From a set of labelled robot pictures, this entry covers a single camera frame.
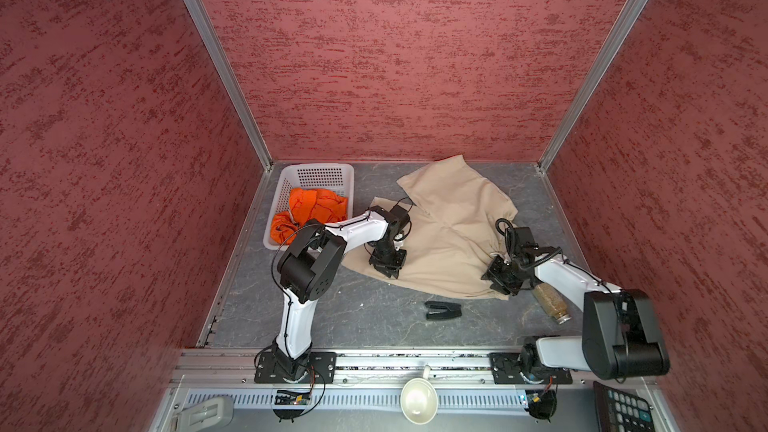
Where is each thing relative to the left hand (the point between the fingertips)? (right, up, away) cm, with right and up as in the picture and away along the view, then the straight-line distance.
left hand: (392, 278), depth 89 cm
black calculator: (+53, -25, -22) cm, 62 cm away
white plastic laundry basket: (-23, +32, +21) cm, 45 cm away
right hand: (+27, -1, -1) cm, 27 cm away
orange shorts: (-30, +21, +11) cm, 39 cm away
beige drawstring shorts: (+23, +16, +14) cm, 31 cm away
